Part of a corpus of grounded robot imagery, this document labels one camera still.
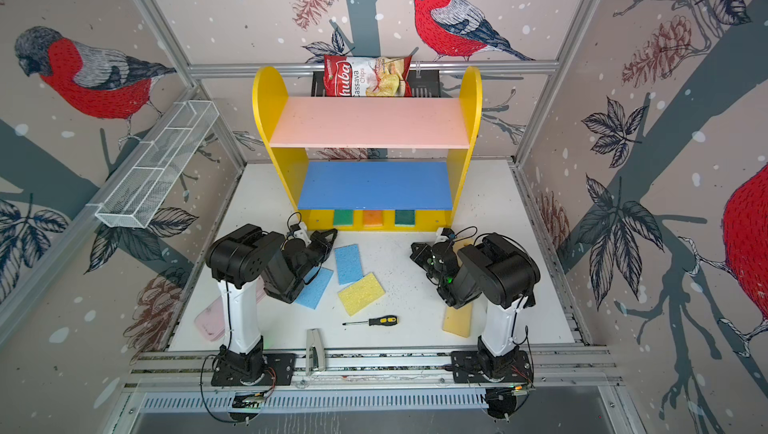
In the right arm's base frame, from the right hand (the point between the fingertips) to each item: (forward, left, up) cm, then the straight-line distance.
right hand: (408, 251), depth 95 cm
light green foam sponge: (+10, +23, +4) cm, 25 cm away
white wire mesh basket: (+5, +68, +33) cm, 76 cm away
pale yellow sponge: (-21, -14, 0) cm, 25 cm away
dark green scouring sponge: (+11, +2, +2) cm, 12 cm away
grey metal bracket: (-28, +24, +2) cm, 37 cm away
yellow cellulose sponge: (-15, +14, +1) cm, 20 cm away
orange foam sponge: (+12, +13, +2) cm, 17 cm away
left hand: (+3, +23, +6) cm, 24 cm away
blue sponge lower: (-15, +28, +2) cm, 32 cm away
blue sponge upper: (-6, +18, +1) cm, 20 cm away
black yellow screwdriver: (-22, +5, +2) cm, 23 cm away
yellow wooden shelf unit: (+46, +17, +1) cm, 49 cm away
